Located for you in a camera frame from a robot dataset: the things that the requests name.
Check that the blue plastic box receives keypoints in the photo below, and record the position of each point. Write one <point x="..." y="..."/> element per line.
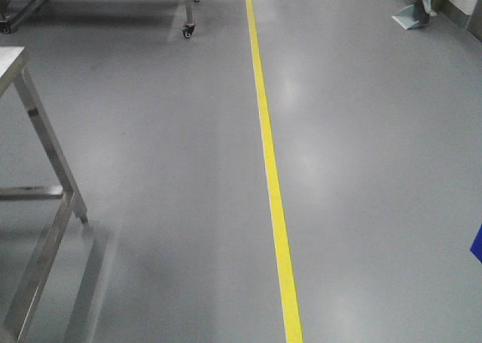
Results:
<point x="477" y="245"/>

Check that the bare steel table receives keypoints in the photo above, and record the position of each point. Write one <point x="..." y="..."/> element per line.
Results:
<point x="37" y="113"/>

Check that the pale green dustpan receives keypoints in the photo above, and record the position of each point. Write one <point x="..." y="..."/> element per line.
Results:
<point x="406" y="19"/>

